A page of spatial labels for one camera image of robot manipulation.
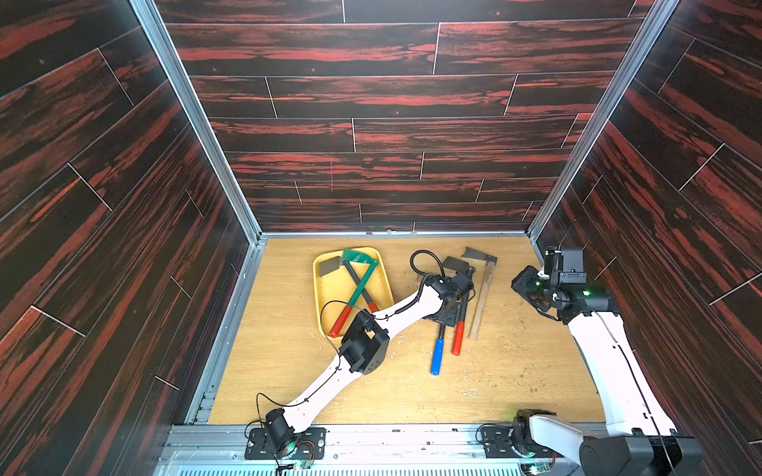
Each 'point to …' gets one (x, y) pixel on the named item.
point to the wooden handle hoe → (490, 262)
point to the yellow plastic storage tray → (336, 291)
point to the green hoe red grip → (348, 256)
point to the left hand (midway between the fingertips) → (445, 319)
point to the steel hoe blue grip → (438, 356)
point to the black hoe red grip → (335, 264)
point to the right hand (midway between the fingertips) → (524, 281)
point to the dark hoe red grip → (462, 304)
